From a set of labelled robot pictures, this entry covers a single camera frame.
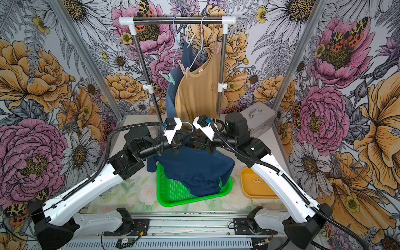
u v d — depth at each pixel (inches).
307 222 14.7
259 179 34.9
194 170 32.0
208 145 21.0
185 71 24.0
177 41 33.5
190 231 29.3
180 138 21.5
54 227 15.5
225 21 23.1
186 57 27.0
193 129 22.4
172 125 19.3
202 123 19.6
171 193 33.5
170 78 24.2
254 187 34.1
